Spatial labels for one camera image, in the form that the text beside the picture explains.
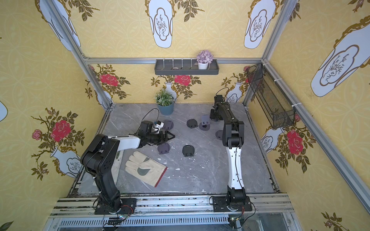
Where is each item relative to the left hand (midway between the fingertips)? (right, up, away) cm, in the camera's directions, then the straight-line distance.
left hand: (172, 138), depth 94 cm
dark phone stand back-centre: (+13, +9, +16) cm, 23 cm away
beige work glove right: (-16, -17, -8) cm, 25 cm away
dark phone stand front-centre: (+10, -8, -1) cm, 13 cm away
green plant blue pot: (-6, +25, +11) cm, 28 cm away
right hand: (+31, +15, +19) cm, 39 cm away
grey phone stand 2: (-6, -6, 0) cm, 8 cm away
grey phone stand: (-4, +8, +12) cm, 16 cm away
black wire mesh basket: (+65, +19, -7) cm, 68 cm away
